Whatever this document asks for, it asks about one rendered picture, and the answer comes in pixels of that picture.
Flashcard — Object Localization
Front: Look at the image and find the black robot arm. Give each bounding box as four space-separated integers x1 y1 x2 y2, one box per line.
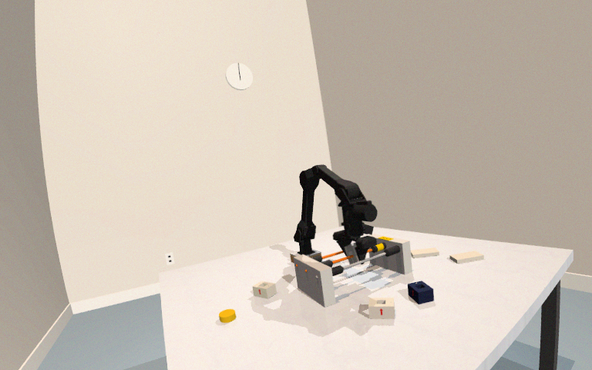
294 164 378 255

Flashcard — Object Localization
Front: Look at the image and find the yellow short cylinder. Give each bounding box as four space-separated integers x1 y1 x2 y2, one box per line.
219 309 236 323

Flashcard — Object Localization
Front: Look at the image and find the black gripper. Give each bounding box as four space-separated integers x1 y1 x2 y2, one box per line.
332 220 377 261

